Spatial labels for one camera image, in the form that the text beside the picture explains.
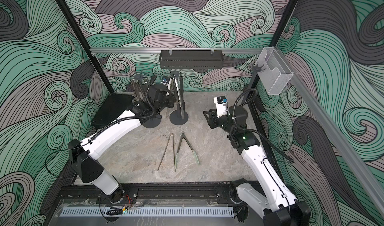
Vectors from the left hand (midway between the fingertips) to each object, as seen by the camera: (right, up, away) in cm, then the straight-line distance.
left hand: (171, 91), depth 76 cm
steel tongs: (-26, +7, +22) cm, 35 cm away
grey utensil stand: (0, -16, +28) cm, 32 cm away
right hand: (+18, -10, -4) cm, 21 cm away
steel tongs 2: (-2, -27, +19) cm, 33 cm away
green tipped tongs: (+6, -27, +18) cm, 33 cm away
